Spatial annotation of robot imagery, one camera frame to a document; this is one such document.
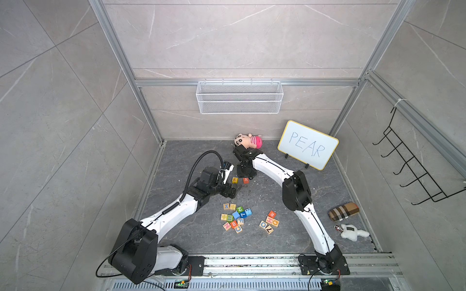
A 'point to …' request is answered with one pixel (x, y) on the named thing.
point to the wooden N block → (227, 226)
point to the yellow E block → (235, 180)
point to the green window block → (229, 217)
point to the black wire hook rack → (423, 179)
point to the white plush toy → (351, 233)
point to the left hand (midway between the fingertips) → (235, 179)
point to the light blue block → (248, 211)
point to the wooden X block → (226, 206)
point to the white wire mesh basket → (239, 97)
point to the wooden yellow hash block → (224, 216)
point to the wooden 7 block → (269, 229)
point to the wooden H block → (269, 219)
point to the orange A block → (246, 180)
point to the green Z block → (240, 209)
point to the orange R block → (272, 214)
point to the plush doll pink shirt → (249, 141)
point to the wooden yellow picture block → (232, 207)
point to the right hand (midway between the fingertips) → (244, 174)
